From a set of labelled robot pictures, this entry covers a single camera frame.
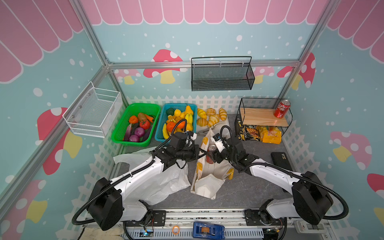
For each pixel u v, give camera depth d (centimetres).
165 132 102
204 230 66
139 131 103
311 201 42
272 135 99
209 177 69
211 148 81
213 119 112
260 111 100
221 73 94
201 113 117
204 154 75
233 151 64
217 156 74
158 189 81
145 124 106
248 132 103
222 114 116
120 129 103
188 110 112
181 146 63
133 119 109
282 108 89
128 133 103
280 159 94
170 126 100
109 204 40
